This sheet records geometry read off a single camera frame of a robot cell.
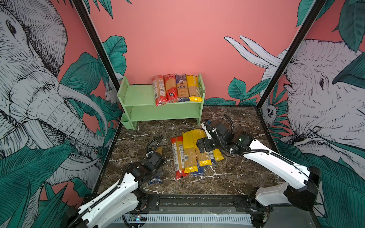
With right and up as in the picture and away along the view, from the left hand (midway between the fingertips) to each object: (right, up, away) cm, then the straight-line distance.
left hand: (158, 166), depth 80 cm
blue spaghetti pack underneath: (+24, -4, +2) cm, 25 cm away
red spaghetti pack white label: (-2, +50, +10) cm, 51 cm away
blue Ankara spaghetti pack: (+13, +48, +10) cm, 51 cm away
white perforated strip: (+32, -23, -10) cm, 41 cm away
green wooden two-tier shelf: (-12, +36, +2) cm, 38 cm away
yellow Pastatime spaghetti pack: (+26, +3, +4) cm, 27 cm away
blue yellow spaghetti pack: (+1, -4, -8) cm, 9 cm away
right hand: (+24, +16, -8) cm, 30 cm away
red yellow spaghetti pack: (+7, +46, +6) cm, 47 cm away
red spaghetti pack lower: (+10, +10, +13) cm, 19 cm away
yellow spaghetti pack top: (+21, +42, +4) cm, 47 cm away
